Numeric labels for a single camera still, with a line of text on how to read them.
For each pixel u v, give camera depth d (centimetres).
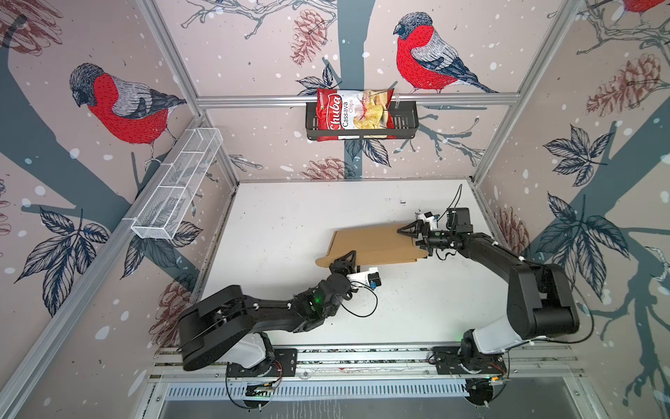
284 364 73
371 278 69
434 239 78
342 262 74
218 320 42
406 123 93
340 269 72
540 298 45
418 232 78
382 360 75
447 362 73
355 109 88
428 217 86
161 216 70
